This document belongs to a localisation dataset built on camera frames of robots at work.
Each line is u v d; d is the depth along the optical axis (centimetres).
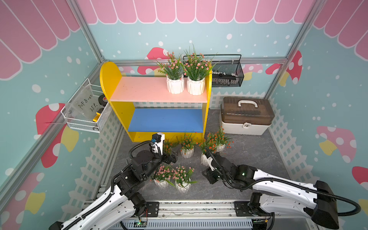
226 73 92
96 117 64
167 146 81
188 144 82
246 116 88
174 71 65
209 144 81
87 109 69
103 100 79
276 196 49
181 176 71
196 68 60
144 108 125
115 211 58
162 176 71
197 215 73
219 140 87
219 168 55
